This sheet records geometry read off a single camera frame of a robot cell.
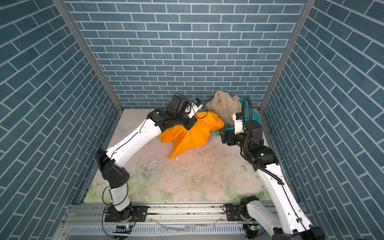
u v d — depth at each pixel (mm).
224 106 1037
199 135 836
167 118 536
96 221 737
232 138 630
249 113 477
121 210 620
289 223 379
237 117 611
